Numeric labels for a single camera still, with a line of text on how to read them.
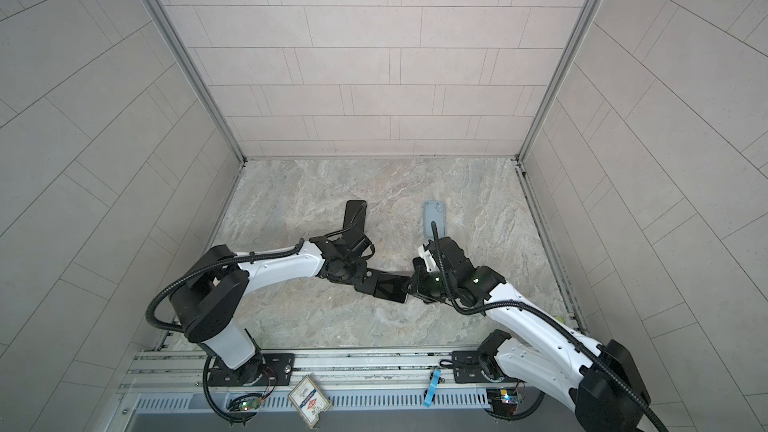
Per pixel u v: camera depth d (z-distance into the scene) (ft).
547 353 1.47
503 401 2.23
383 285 2.92
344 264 2.14
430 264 2.30
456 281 1.91
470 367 2.32
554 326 1.48
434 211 3.35
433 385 2.19
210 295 1.45
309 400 2.16
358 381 2.32
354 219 3.42
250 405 2.11
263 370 2.27
